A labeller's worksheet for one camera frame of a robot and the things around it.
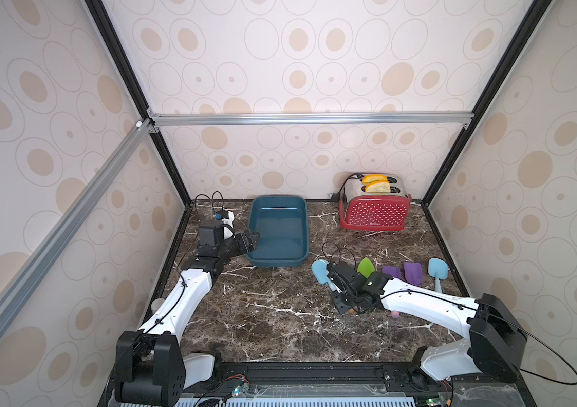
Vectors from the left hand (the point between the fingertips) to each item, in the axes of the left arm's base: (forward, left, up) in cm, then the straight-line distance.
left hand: (257, 233), depth 82 cm
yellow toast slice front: (+23, -45, 0) cm, 50 cm away
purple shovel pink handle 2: (-4, -57, -19) cm, 60 cm away
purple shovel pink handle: (-3, -50, -19) cm, 54 cm away
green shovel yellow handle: (-1, -40, -20) cm, 45 cm away
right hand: (-17, -27, -15) cm, 35 cm away
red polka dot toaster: (+18, -40, -8) cm, 44 cm away
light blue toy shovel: (-8, -21, -12) cm, 26 cm away
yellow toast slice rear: (+28, -43, 0) cm, 51 cm away
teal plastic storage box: (+22, -7, -21) cm, 31 cm away
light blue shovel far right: (-1, -68, -20) cm, 71 cm away
